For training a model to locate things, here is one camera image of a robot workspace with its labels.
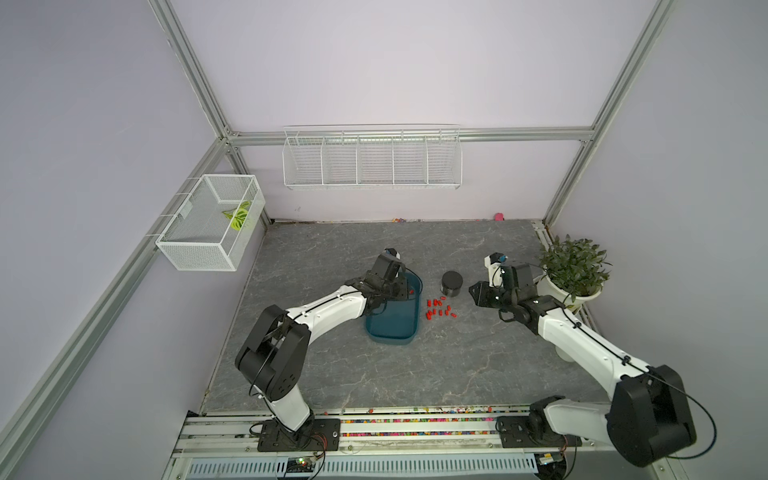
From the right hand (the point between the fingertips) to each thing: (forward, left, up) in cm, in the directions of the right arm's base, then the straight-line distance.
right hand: (471, 287), depth 87 cm
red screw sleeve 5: (-1, +7, -13) cm, 15 cm away
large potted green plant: (+1, -27, +7) cm, 28 cm away
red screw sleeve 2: (+2, +7, -13) cm, 15 cm away
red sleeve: (+6, +17, -12) cm, 21 cm away
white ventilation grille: (-42, +3, -14) cm, 44 cm away
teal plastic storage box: (-6, +22, -10) cm, 25 cm away
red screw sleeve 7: (-2, +3, -14) cm, 14 cm away
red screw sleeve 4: (-1, +10, -13) cm, 16 cm away
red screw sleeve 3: (-2, +11, -13) cm, 18 cm away
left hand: (+1, +19, -2) cm, 19 cm away
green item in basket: (+13, +65, +18) cm, 69 cm away
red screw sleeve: (+2, +9, -13) cm, 16 cm away
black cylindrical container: (+7, +4, -8) cm, 11 cm away
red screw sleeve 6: (-1, +5, -13) cm, 15 cm away
